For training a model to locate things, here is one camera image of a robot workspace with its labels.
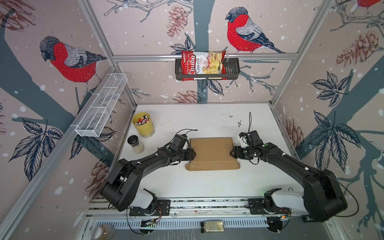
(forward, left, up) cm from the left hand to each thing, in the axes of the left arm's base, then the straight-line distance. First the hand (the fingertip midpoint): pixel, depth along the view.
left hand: (192, 155), depth 87 cm
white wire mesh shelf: (+6, +48, +25) cm, 55 cm away
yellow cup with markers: (+21, +33, +6) cm, 39 cm away
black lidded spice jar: (+7, +35, +5) cm, 36 cm away
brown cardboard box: (+1, -12, 0) cm, 12 cm away
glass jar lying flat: (-34, -9, -1) cm, 35 cm away
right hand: (-1, -24, 0) cm, 24 cm away
